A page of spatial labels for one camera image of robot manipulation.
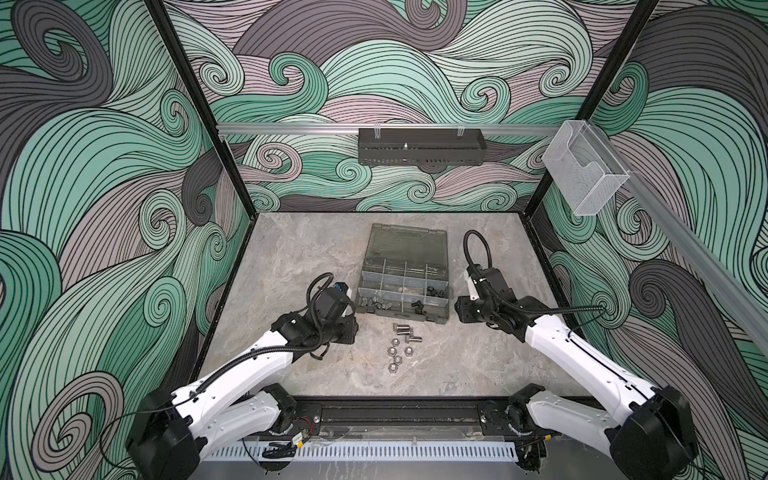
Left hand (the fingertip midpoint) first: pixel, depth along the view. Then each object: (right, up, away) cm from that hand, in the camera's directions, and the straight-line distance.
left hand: (355, 325), depth 79 cm
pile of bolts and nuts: (+15, -5, +8) cm, 17 cm away
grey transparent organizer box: (+15, +12, +18) cm, 27 cm away
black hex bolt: (+19, +2, +13) cm, 23 cm away
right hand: (+30, +5, +3) cm, 30 cm away
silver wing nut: (+7, +3, +13) cm, 15 cm away
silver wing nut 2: (+2, +3, +13) cm, 14 cm away
